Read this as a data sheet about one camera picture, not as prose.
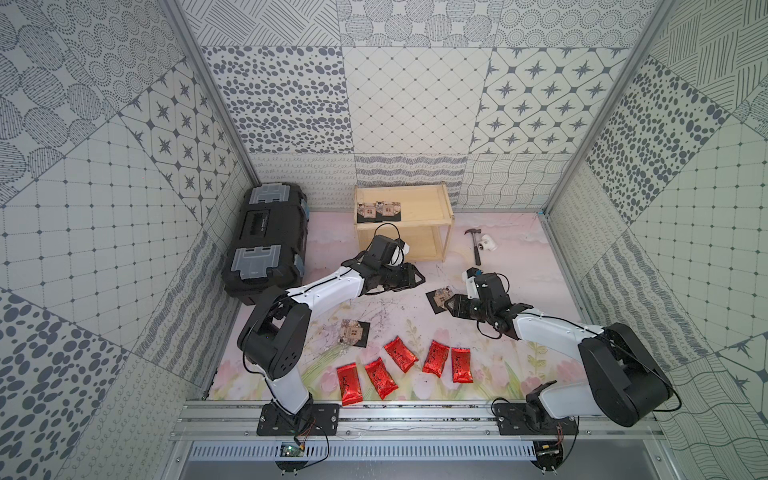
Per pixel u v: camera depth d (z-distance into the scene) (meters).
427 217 0.90
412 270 0.80
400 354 0.83
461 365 0.81
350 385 0.77
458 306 0.80
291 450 0.72
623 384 0.43
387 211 0.92
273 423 0.73
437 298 0.96
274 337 0.46
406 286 0.78
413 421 0.76
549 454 0.73
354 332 0.88
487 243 1.07
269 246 0.88
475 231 1.14
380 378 0.78
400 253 0.75
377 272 0.70
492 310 0.70
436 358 0.82
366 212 0.91
